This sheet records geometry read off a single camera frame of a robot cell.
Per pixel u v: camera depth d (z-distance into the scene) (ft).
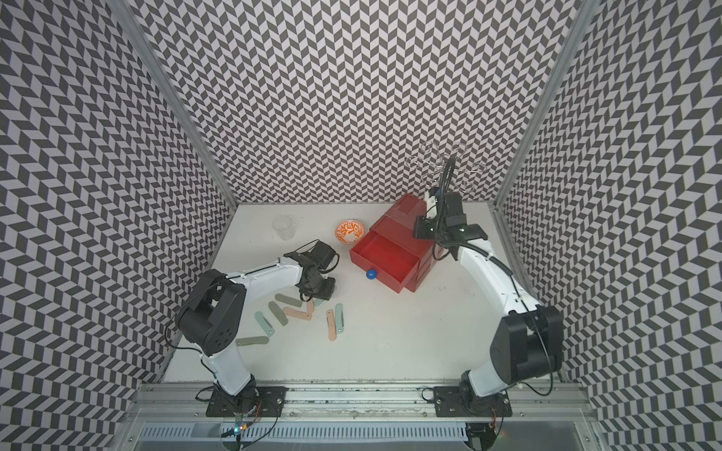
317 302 2.94
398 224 2.82
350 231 3.46
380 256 2.72
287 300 3.07
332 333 2.77
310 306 2.98
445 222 2.04
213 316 1.56
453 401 2.39
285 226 3.55
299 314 2.93
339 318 2.87
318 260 2.45
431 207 2.20
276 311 2.92
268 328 2.83
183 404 2.43
